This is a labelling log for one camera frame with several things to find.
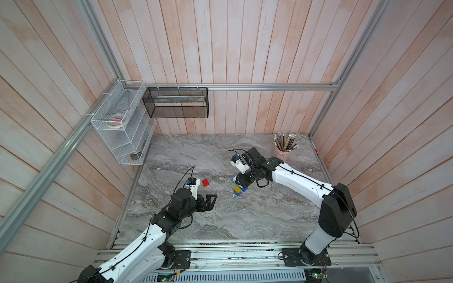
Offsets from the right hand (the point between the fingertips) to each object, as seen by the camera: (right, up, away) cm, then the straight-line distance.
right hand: (238, 179), depth 86 cm
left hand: (-14, -8, -6) cm, 17 cm away
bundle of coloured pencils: (+29, +20, +15) cm, 38 cm away
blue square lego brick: (-1, -8, +6) cm, 10 cm away
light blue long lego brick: (-3, 0, -2) cm, 4 cm away
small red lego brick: (-18, -4, +11) cm, 22 cm away
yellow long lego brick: (-1, -5, 0) cm, 5 cm away
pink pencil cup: (+24, +13, +14) cm, 31 cm away
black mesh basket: (-36, +44, +19) cm, 60 cm away
